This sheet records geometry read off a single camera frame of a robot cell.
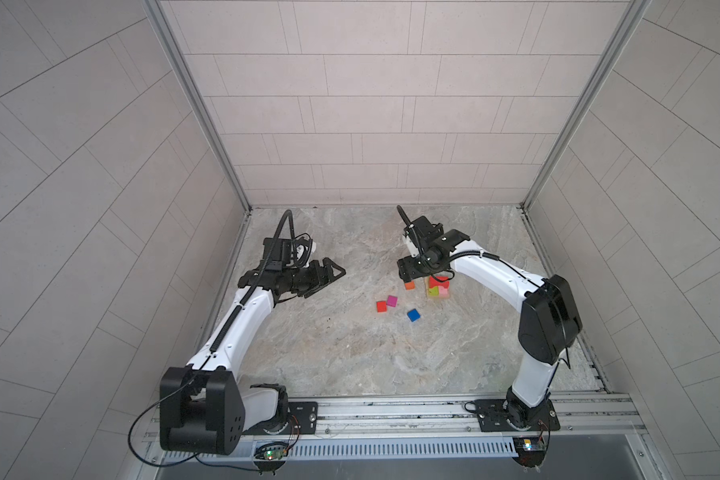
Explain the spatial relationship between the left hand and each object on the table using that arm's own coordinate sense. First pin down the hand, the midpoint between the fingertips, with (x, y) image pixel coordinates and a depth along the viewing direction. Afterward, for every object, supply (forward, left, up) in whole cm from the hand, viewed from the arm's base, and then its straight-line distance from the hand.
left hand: (342, 272), depth 78 cm
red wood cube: (-1, -11, -18) cm, 21 cm away
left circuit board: (-38, +14, -13) cm, 42 cm away
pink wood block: (+2, -30, -15) cm, 33 cm away
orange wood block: (+5, -20, -16) cm, 26 cm away
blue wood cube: (-5, -20, -17) cm, 27 cm away
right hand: (+6, -19, -8) cm, 21 cm away
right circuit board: (-36, -45, -16) cm, 60 cm away
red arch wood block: (+5, -27, -14) cm, 31 cm away
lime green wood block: (+2, -27, -15) cm, 31 cm away
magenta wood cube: (0, -14, -17) cm, 22 cm away
